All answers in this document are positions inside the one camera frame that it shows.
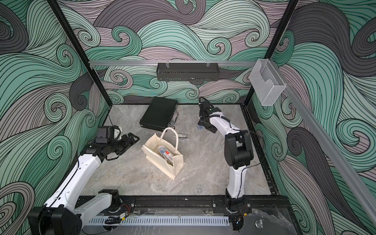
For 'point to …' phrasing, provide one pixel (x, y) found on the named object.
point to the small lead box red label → (167, 154)
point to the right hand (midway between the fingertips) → (204, 126)
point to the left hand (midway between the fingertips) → (134, 140)
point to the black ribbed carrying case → (160, 115)
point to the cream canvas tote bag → (151, 150)
